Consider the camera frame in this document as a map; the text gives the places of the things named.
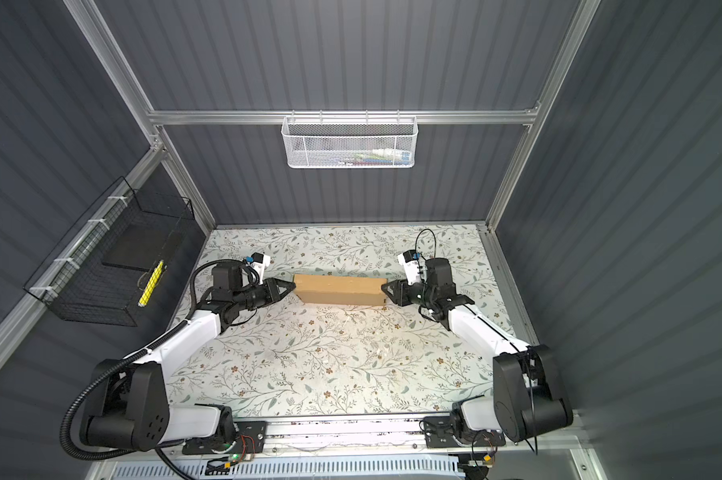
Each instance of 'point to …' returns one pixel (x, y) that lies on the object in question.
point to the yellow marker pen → (150, 284)
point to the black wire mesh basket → (104, 267)
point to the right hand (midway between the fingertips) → (392, 288)
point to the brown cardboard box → (330, 289)
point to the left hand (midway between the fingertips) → (294, 286)
